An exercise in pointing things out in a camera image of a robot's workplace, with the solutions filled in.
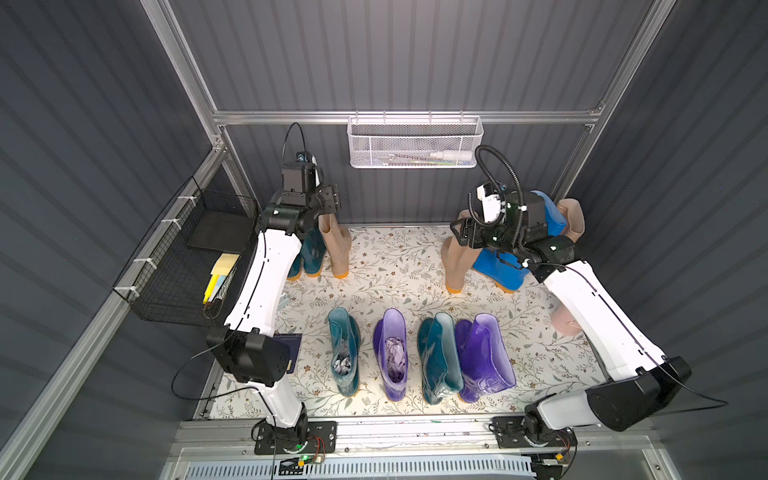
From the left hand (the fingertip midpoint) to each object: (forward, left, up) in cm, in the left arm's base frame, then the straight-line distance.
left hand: (329, 192), depth 76 cm
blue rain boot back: (+2, -64, -12) cm, 65 cm away
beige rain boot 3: (0, -69, -12) cm, 70 cm away
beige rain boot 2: (-4, -36, -22) cm, 43 cm away
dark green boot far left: (+2, +17, -35) cm, 39 cm away
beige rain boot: (+1, +1, -20) cm, 20 cm away
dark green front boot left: (-35, -6, -13) cm, 37 cm away
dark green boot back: (+3, +10, -27) cm, 29 cm away
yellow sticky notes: (-18, +27, -11) cm, 34 cm away
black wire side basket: (-21, +37, -9) cm, 43 cm away
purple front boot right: (-40, -35, -13) cm, 55 cm away
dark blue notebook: (-24, +14, -37) cm, 46 cm away
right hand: (-9, -35, -3) cm, 36 cm away
